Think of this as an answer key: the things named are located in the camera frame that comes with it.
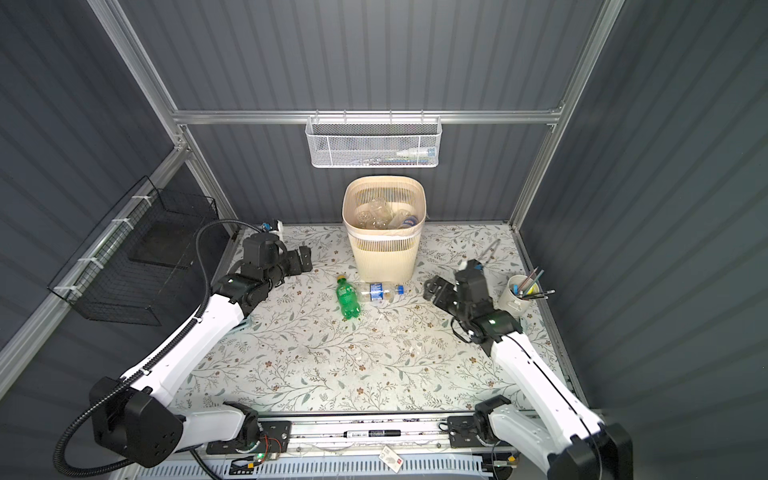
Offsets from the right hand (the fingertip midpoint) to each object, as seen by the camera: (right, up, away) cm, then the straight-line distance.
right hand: (437, 290), depth 80 cm
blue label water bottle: (-16, -2, +16) cm, 23 cm away
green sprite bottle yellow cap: (-27, -4, +17) cm, 32 cm away
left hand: (-39, +10, +1) cm, 40 cm away
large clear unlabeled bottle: (-18, +24, +22) cm, 37 cm away
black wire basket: (-75, +11, -5) cm, 76 cm away
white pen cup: (+24, -3, +7) cm, 25 cm away
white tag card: (-12, -38, -10) cm, 42 cm away
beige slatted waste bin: (-13, +10, +12) cm, 20 cm away
